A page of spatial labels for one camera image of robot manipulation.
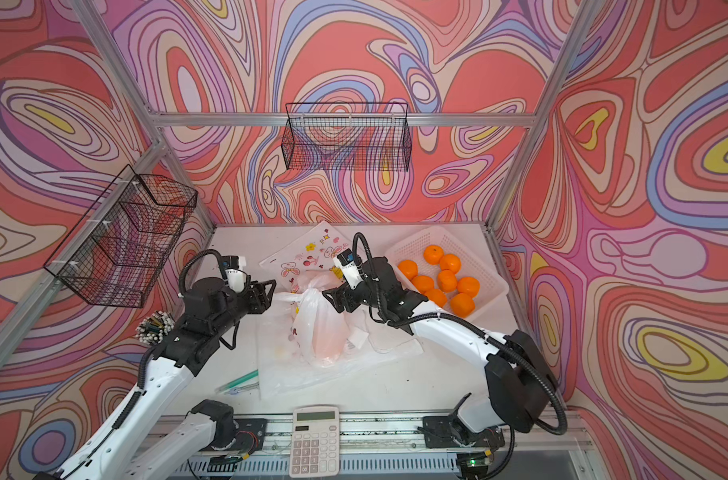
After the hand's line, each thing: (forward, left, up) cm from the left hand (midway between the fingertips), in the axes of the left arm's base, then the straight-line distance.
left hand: (271, 283), depth 75 cm
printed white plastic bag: (-7, -11, -11) cm, 18 cm away
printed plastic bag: (+24, -4, -22) cm, 33 cm away
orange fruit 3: (+11, -58, -18) cm, 62 cm away
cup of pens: (-9, +30, -8) cm, 32 cm away
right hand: (+1, -17, -5) cm, 17 cm away
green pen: (-17, +11, -23) cm, 31 cm away
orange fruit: (+25, -48, -18) cm, 57 cm away
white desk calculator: (-32, -12, -22) cm, 40 cm away
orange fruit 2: (+14, -52, -18) cm, 56 cm away
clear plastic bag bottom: (-15, -1, -23) cm, 27 cm away
